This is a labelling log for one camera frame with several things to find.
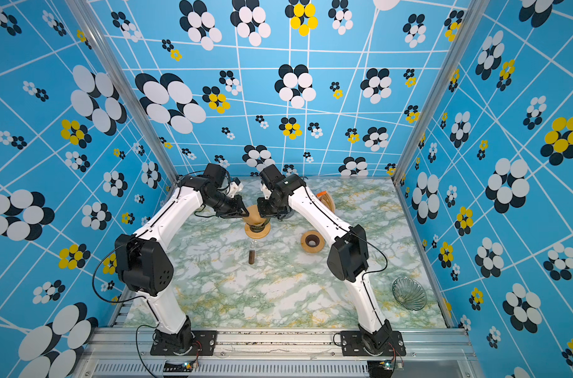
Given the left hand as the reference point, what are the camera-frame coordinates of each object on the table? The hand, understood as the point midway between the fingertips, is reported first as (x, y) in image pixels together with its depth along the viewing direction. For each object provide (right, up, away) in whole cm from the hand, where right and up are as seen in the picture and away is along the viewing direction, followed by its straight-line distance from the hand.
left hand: (248, 212), depth 86 cm
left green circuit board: (-19, -47, -14) cm, 52 cm away
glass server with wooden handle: (+1, -15, 0) cm, 15 cm away
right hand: (+6, -1, +1) cm, 6 cm away
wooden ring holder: (+25, -13, +11) cm, 30 cm away
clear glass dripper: (+57, -28, -5) cm, 64 cm away
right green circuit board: (+46, -45, -15) cm, 66 cm away
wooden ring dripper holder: (+2, -8, +1) cm, 9 cm away
